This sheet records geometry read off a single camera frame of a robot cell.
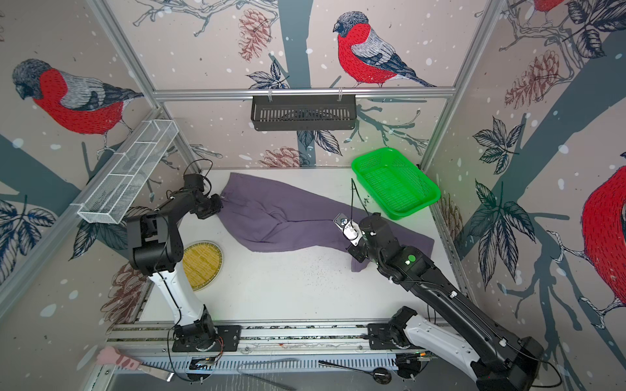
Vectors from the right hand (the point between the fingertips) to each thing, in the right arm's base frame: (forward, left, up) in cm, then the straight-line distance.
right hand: (352, 227), depth 75 cm
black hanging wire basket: (+55, +19, +6) cm, 58 cm away
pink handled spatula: (-34, +70, -17) cm, 80 cm away
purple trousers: (+15, +33, -17) cm, 40 cm away
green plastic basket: (+40, -24, -23) cm, 51 cm away
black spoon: (-36, -9, -21) cm, 42 cm away
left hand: (+20, +53, -15) cm, 58 cm away
